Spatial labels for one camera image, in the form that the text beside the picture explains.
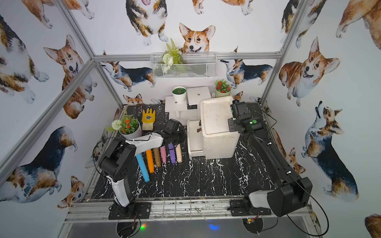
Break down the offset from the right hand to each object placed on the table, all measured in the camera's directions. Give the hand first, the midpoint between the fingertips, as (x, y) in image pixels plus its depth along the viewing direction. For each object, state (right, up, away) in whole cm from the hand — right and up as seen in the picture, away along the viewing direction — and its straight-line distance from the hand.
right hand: (234, 122), depth 79 cm
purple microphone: (-36, -20, +13) cm, 43 cm away
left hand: (-24, -9, +16) cm, 30 cm away
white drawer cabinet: (-7, -11, 0) cm, 13 cm away
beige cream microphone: (-31, -20, +13) cm, 40 cm away
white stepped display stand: (-33, +7, +27) cm, 43 cm away
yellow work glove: (-56, +1, +31) cm, 64 cm away
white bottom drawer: (-21, -12, +20) cm, 32 cm away
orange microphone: (-49, -23, +11) cm, 55 cm away
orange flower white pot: (-62, -4, +11) cm, 63 cm away
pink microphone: (-41, -20, +13) cm, 48 cm away
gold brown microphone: (-45, -19, +14) cm, 51 cm away
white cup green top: (-32, +18, +16) cm, 40 cm away
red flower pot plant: (-4, +21, +15) cm, 26 cm away
